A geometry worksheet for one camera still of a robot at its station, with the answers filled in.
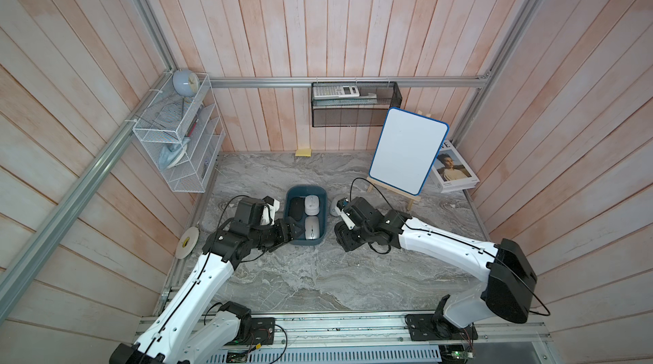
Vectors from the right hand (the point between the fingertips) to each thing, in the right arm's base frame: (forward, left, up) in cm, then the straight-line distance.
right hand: (343, 234), depth 82 cm
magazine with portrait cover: (+35, -49, -8) cm, 61 cm away
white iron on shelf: (+18, +57, +19) cm, 63 cm away
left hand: (-5, +14, +8) cm, 17 cm away
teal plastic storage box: (+15, +19, -8) cm, 25 cm away
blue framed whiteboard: (+24, -22, +17) cm, 36 cm away
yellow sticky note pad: (+48, +18, -10) cm, 53 cm away
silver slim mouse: (+6, +11, -8) cm, 15 cm away
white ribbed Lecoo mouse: (+16, +12, -7) cm, 21 cm away
